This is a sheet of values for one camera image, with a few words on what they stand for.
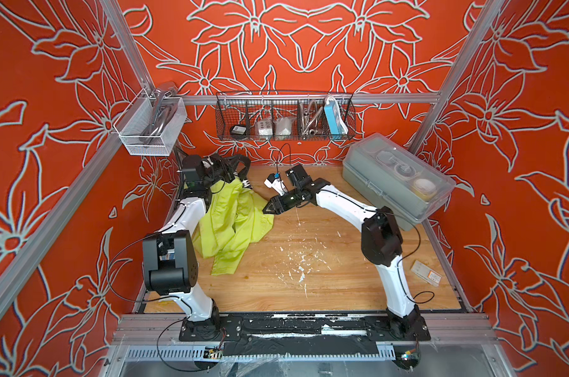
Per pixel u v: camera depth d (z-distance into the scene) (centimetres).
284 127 92
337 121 89
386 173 92
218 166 75
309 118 83
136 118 80
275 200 79
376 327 72
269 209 86
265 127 92
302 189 72
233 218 85
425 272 83
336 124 88
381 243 55
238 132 95
